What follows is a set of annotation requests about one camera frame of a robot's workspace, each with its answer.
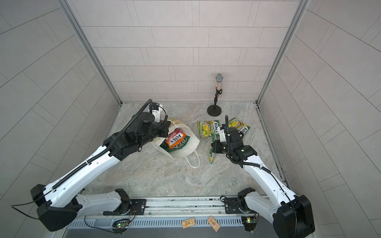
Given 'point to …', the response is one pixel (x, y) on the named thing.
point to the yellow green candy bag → (209, 128)
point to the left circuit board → (119, 226)
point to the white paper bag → (189, 152)
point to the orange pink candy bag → (174, 138)
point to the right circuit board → (250, 222)
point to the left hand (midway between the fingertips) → (174, 122)
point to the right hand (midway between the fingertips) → (211, 144)
